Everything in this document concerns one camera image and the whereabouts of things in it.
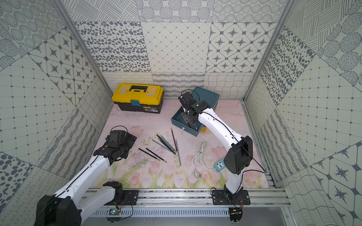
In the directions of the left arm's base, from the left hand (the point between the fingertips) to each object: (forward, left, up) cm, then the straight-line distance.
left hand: (132, 139), depth 85 cm
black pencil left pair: (-4, -9, -12) cm, 15 cm away
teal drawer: (+7, -28, +9) cm, 30 cm away
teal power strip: (-11, -54, -10) cm, 56 cm away
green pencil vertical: (-3, -28, -11) cm, 30 cm away
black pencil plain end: (+1, -21, -11) cm, 23 cm away
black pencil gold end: (-5, -13, -12) cm, 19 cm away
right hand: (+11, -36, +10) cm, 39 cm away
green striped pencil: (+1, -23, -11) cm, 25 cm away
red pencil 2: (+8, -35, +4) cm, 36 cm away
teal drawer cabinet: (+25, -50, +11) cm, 57 cm away
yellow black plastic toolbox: (+31, +4, +6) cm, 32 cm away
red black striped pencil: (+7, -24, -12) cm, 28 cm away
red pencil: (+5, -39, +7) cm, 40 cm away
